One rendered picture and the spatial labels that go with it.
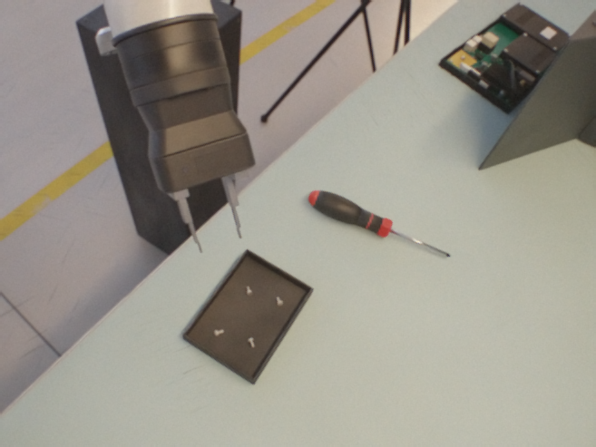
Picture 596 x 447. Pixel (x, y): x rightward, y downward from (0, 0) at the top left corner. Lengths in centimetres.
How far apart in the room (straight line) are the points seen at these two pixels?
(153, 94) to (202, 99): 4
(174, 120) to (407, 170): 34
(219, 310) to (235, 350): 4
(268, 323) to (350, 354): 9
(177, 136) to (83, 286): 132
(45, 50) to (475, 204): 213
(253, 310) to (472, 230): 28
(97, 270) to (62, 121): 70
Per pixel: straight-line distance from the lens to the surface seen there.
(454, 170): 63
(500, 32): 90
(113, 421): 46
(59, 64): 235
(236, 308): 47
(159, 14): 34
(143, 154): 120
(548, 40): 91
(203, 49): 34
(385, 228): 52
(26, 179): 193
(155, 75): 34
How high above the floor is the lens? 144
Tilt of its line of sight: 58 degrees down
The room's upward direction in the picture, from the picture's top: 13 degrees clockwise
